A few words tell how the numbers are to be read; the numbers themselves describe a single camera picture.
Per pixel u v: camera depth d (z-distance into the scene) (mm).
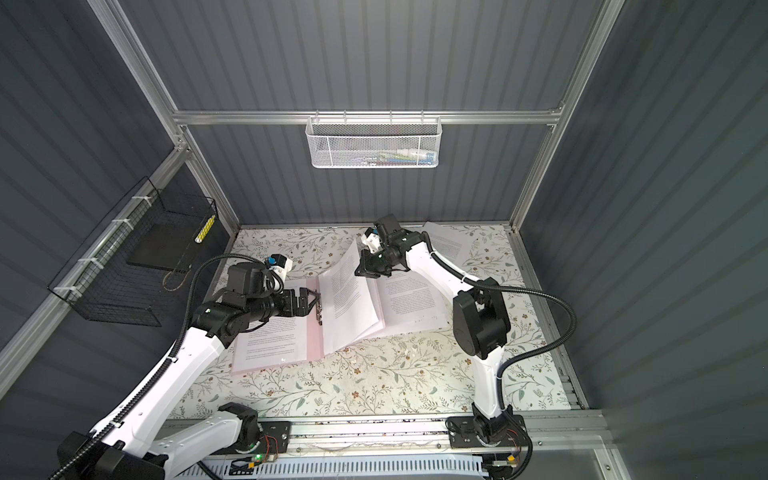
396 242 693
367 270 775
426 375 843
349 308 863
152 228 801
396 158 915
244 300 570
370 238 844
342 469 757
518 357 536
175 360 459
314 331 922
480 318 518
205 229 817
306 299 685
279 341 908
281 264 684
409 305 985
